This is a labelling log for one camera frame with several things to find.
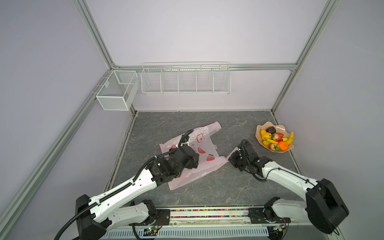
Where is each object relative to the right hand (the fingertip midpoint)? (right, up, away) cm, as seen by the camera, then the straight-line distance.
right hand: (227, 159), depth 86 cm
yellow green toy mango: (+28, +10, +8) cm, 31 cm away
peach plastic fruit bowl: (+41, +17, +19) cm, 48 cm away
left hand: (-22, +5, -13) cm, 26 cm away
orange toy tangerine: (+36, +7, +5) cm, 37 cm away
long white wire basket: (-25, +51, +12) cm, 58 cm away
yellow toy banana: (+43, +11, +10) cm, 46 cm away
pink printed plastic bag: (-14, +9, +13) cm, 21 cm away
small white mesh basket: (-71, +44, +15) cm, 84 cm away
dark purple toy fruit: (+34, +17, +15) cm, 41 cm away
